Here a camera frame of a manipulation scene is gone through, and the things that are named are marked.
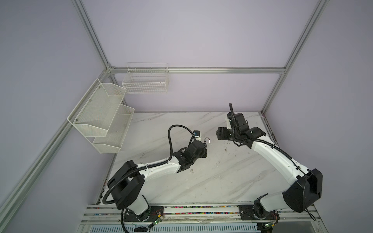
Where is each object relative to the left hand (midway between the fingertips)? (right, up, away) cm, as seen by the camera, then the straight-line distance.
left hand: (203, 146), depth 84 cm
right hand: (+10, +9, -2) cm, 13 cm away
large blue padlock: (+3, +3, 0) cm, 4 cm away
